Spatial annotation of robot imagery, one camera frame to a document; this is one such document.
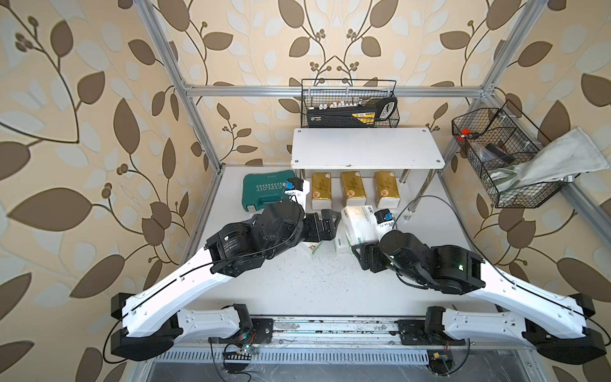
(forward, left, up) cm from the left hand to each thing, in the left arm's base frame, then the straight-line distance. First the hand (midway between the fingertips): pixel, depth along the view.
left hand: (330, 218), depth 57 cm
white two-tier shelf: (+29, -28, -3) cm, 41 cm away
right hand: (-1, -9, -12) cm, 16 cm away
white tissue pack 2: (+8, +6, -34) cm, 36 cm away
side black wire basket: (+38, -61, -5) cm, 72 cm away
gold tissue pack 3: (+28, -25, -23) cm, 44 cm away
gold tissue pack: (+28, +1, -24) cm, 37 cm away
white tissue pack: (+2, -8, -6) cm, 11 cm away
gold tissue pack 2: (+30, -11, -24) cm, 40 cm away
